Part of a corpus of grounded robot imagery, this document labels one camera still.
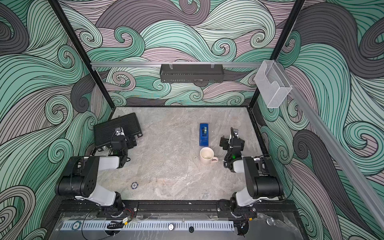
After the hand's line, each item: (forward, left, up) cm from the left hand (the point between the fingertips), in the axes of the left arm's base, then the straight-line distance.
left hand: (123, 136), depth 93 cm
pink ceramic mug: (-11, -53, -5) cm, 54 cm away
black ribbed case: (+4, +15, -1) cm, 16 cm away
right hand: (0, -68, 0) cm, 68 cm away
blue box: (+4, -52, -3) cm, 52 cm away
